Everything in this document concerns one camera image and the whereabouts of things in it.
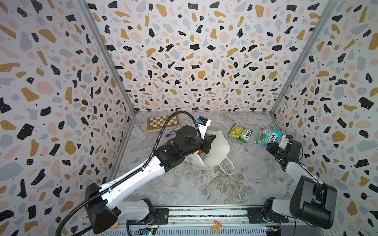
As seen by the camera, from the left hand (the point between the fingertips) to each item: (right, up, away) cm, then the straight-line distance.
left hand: (217, 136), depth 66 cm
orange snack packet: (-7, -12, +20) cm, 25 cm away
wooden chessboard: (-38, +7, +44) cm, 58 cm away
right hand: (+35, -5, +23) cm, 42 cm away
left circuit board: (-33, -46, +4) cm, 57 cm away
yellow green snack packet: (+21, 0, +39) cm, 44 cm away
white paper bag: (+3, -9, +20) cm, 23 cm away
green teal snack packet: (+33, -2, +26) cm, 42 cm away
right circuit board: (+28, -46, +6) cm, 54 cm away
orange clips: (0, -44, +4) cm, 45 cm away
